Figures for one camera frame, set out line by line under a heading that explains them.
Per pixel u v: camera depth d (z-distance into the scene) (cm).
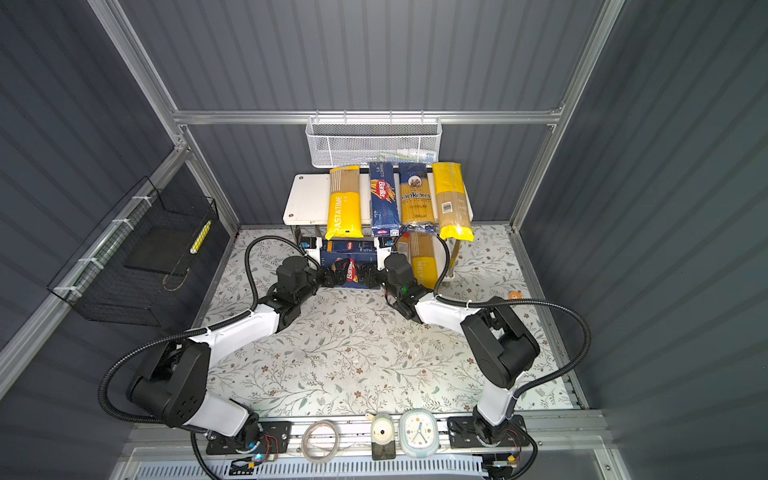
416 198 77
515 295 101
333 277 79
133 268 72
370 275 79
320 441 74
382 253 78
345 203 76
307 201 79
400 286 69
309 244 75
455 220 71
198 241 79
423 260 101
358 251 84
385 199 74
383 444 68
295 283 68
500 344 48
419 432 72
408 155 92
